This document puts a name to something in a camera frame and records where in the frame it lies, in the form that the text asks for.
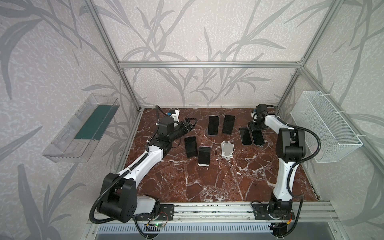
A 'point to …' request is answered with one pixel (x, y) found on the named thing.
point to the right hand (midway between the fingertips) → (255, 123)
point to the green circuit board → (159, 224)
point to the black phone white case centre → (204, 156)
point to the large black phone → (245, 136)
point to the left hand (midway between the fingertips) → (196, 118)
